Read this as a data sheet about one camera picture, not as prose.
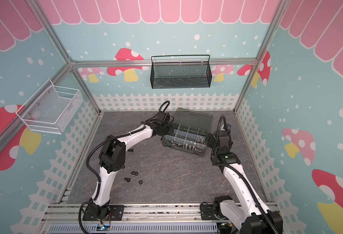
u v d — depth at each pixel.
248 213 0.40
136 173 0.88
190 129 1.05
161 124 0.78
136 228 0.71
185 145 0.97
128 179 0.85
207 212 0.74
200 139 1.02
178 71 0.93
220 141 0.58
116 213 0.74
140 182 0.85
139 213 0.76
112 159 0.56
